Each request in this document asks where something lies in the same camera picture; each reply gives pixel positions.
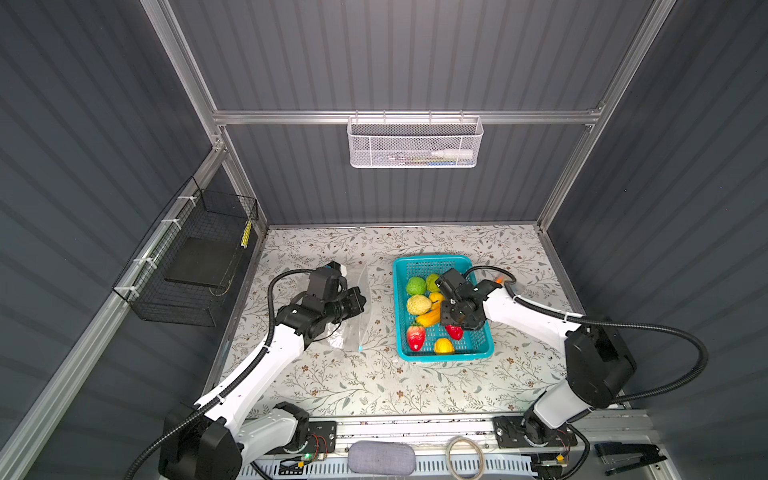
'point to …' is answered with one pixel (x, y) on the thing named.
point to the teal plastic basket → (477, 343)
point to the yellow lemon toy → (443, 346)
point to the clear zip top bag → (352, 332)
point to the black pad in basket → (204, 261)
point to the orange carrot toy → (431, 318)
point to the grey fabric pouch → (381, 458)
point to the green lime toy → (416, 285)
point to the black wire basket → (194, 212)
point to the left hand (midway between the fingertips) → (368, 298)
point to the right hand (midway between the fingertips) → (452, 319)
